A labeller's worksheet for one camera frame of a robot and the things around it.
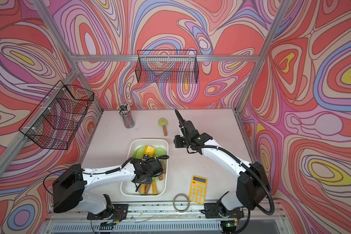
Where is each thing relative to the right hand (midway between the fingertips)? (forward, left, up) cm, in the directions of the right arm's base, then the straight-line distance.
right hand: (177, 144), depth 83 cm
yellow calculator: (-21, -10, -14) cm, 27 cm away
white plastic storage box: (-20, +28, -14) cm, 37 cm away
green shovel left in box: (+2, +26, -12) cm, 28 cm away
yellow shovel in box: (+3, +19, -11) cm, 22 cm away
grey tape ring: (-28, +3, -14) cm, 31 cm away
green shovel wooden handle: (+20, +9, -12) cm, 25 cm away
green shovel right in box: (+4, +12, -14) cm, 19 cm away
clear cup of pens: (+26, +35, +4) cm, 43 cm away
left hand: (-16, +18, -12) cm, 26 cm away
